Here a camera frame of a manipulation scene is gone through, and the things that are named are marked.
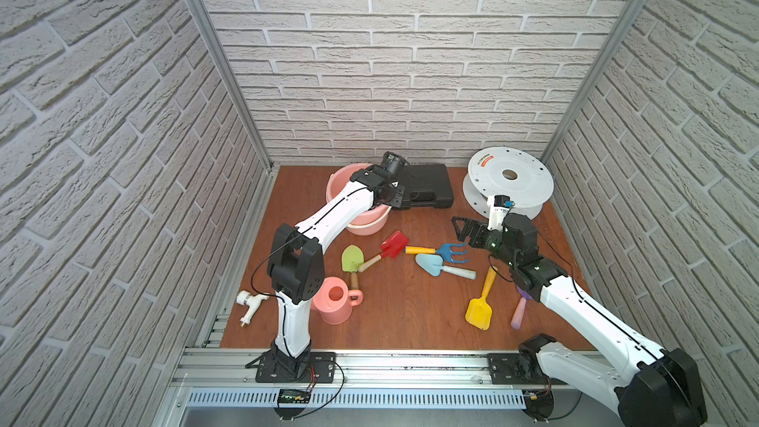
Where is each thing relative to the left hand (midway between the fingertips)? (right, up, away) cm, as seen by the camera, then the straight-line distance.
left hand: (384, 186), depth 91 cm
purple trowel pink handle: (+38, -37, -10) cm, 54 cm away
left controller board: (-24, -53, -19) cm, 61 cm away
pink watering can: (-13, -30, -17) cm, 37 cm away
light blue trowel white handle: (+16, -25, +1) cm, 30 cm away
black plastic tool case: (+15, 0, +14) cm, 21 cm away
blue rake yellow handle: (+20, -21, +4) cm, 29 cm away
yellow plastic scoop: (+28, -37, -7) cm, 47 cm away
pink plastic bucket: (-4, -11, -4) cm, 13 cm away
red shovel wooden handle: (+2, -21, +5) cm, 21 cm away
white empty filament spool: (+48, +4, +12) cm, 50 cm away
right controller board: (+38, -54, -22) cm, 69 cm away
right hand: (+23, -10, -11) cm, 28 cm away
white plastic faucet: (-37, -34, -10) cm, 51 cm away
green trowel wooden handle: (-11, -24, +3) cm, 26 cm away
